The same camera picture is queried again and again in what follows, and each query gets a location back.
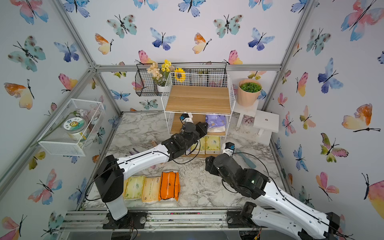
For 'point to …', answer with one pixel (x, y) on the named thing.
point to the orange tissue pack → (169, 186)
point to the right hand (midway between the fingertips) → (211, 160)
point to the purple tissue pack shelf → (216, 123)
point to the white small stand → (266, 121)
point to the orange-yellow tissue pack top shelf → (151, 189)
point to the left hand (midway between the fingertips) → (211, 122)
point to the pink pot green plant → (248, 91)
